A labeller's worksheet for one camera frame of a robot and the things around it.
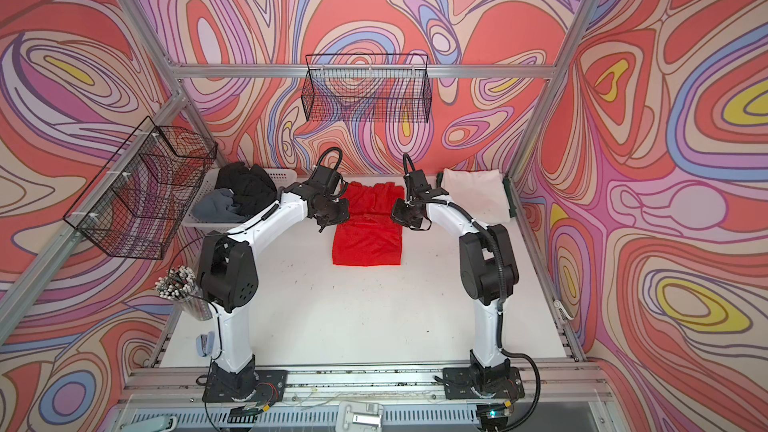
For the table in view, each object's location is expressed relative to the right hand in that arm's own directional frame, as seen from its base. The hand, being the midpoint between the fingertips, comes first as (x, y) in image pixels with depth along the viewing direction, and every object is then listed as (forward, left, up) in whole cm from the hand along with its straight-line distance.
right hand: (396, 223), depth 97 cm
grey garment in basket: (+7, +61, +3) cm, 61 cm away
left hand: (+1, +14, +4) cm, 15 cm away
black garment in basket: (+15, +50, +3) cm, 52 cm away
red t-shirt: (-3, +9, -3) cm, 10 cm away
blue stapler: (-34, +53, -5) cm, 63 cm away
